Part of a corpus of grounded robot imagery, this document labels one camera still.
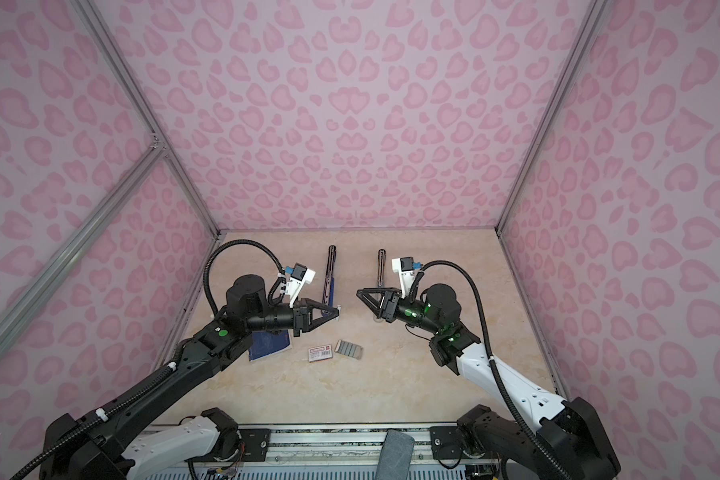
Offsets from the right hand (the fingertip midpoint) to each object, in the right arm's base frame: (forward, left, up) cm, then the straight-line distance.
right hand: (361, 296), depth 67 cm
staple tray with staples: (-1, +5, -28) cm, 29 cm away
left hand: (-4, +5, -1) cm, 6 cm away
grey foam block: (-27, -8, -26) cm, 38 cm away
